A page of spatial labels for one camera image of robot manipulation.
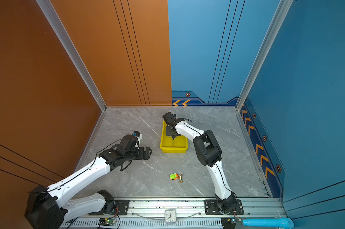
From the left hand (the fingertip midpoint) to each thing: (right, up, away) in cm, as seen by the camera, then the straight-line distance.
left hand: (147, 148), depth 83 cm
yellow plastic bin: (+20, +2, +10) cm, 23 cm away
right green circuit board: (+46, -33, -13) cm, 58 cm away
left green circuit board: (-18, -34, -12) cm, 41 cm away
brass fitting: (+20, -16, 0) cm, 26 cm away
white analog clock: (+14, -30, -13) cm, 36 cm away
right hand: (+14, +8, +19) cm, 25 cm away
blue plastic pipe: (+68, -31, -16) cm, 77 cm away
